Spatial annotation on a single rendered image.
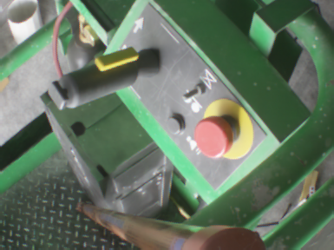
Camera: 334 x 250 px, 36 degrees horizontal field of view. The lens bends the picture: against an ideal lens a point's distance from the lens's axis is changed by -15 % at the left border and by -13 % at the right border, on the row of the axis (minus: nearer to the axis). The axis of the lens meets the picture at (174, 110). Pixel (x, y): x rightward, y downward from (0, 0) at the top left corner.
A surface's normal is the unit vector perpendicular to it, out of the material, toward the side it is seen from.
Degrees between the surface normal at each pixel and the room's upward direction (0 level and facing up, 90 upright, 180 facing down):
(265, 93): 0
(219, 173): 58
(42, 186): 0
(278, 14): 0
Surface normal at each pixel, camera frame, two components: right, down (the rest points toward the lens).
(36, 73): 0.04, -0.37
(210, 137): -0.64, 0.27
